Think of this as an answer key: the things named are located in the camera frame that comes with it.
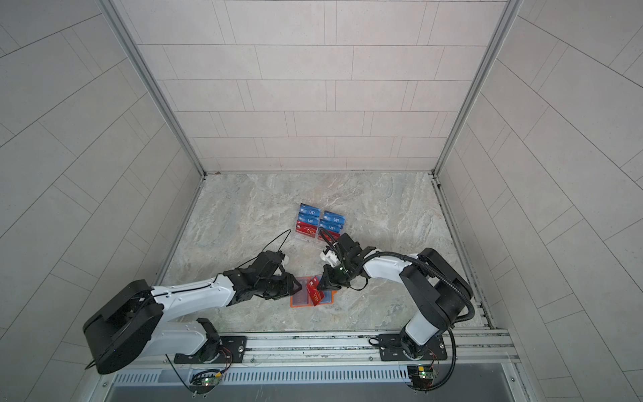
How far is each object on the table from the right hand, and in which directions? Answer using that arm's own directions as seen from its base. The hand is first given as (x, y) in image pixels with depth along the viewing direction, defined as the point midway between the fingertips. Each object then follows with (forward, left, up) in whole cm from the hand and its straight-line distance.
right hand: (318, 291), depth 80 cm
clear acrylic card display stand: (+25, +2, +6) cm, 25 cm away
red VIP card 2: (-1, +1, -1) cm, 1 cm away
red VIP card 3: (+23, +4, +2) cm, 23 cm away
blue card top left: (+27, +2, +8) cm, 28 cm away
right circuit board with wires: (-24, -28, -4) cm, 37 cm away
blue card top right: (+24, -7, +7) cm, 26 cm away
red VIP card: (-1, +6, -2) cm, 6 cm away
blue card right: (+21, -5, +6) cm, 22 cm away
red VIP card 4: (+18, -6, +5) cm, 20 cm away
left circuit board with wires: (-22, +31, 0) cm, 38 cm away
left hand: (+1, +4, -1) cm, 4 cm away
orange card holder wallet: (-2, -3, -1) cm, 4 cm away
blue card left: (+25, +3, +6) cm, 26 cm away
